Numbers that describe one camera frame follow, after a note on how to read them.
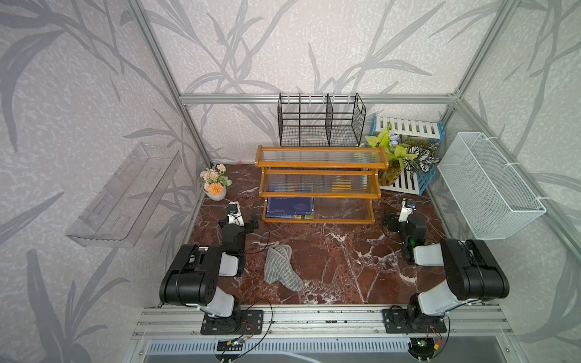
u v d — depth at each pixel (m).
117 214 0.66
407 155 0.90
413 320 0.67
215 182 0.99
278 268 0.82
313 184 1.05
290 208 0.97
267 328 0.72
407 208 0.82
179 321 0.75
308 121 1.05
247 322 0.72
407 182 1.11
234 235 0.68
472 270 0.47
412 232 0.72
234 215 0.76
